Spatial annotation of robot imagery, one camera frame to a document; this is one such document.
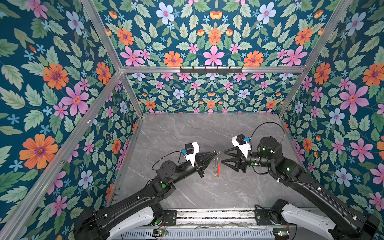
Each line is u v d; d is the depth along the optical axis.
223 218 0.75
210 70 0.93
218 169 0.61
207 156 0.57
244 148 0.54
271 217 0.65
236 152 0.62
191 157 0.53
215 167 0.59
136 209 0.49
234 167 0.58
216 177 0.86
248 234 0.77
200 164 0.54
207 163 0.59
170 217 0.74
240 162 0.55
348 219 0.39
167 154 0.45
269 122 0.49
